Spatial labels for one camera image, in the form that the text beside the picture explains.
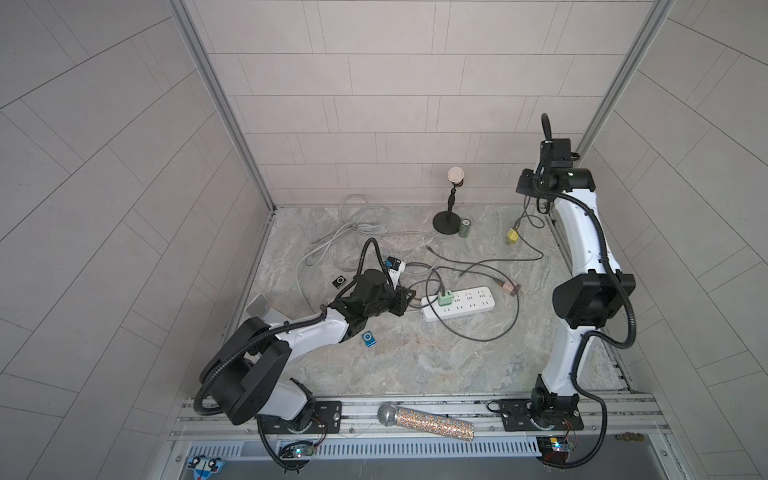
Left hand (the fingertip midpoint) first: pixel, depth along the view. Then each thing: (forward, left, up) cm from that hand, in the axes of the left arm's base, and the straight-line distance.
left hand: (416, 292), depth 84 cm
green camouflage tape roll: (+28, -18, -4) cm, 33 cm away
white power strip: (0, -15, -6) cm, 16 cm away
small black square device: (+7, +24, -7) cm, 26 cm away
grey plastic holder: (-5, +43, +1) cm, 43 cm away
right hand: (+26, -32, +20) cm, 46 cm away
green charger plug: (-1, -8, -2) cm, 9 cm away
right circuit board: (-35, -31, -9) cm, 48 cm away
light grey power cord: (+40, +22, -8) cm, 46 cm away
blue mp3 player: (-11, +13, -8) cm, 19 cm away
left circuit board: (-36, +26, -6) cm, 45 cm away
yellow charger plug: (+23, -34, -3) cm, 42 cm away
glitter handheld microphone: (-29, +7, -4) cm, 30 cm away
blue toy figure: (-38, +47, -7) cm, 61 cm away
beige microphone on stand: (+32, -13, -6) cm, 35 cm away
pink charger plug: (+6, -30, -6) cm, 31 cm away
